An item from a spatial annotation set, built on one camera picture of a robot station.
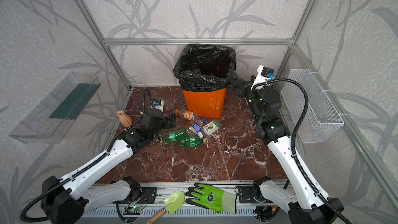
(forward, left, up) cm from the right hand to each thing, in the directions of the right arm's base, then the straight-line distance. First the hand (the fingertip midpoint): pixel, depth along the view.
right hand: (242, 68), depth 62 cm
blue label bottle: (-4, +23, -43) cm, 49 cm away
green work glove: (-40, +13, -45) cm, 61 cm away
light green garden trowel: (-42, +32, -46) cm, 70 cm away
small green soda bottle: (-13, +24, -42) cm, 50 cm away
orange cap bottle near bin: (+6, +28, -42) cm, 51 cm away
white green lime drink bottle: (-3, +13, -43) cm, 45 cm away
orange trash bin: (+14, +15, -43) cm, 48 cm away
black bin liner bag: (+29, +17, -23) cm, 41 cm away
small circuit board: (-44, +50, -48) cm, 82 cm away
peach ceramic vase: (0, +65, -40) cm, 77 cm away
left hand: (-4, +34, -24) cm, 42 cm away
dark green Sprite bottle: (-9, +35, -43) cm, 56 cm away
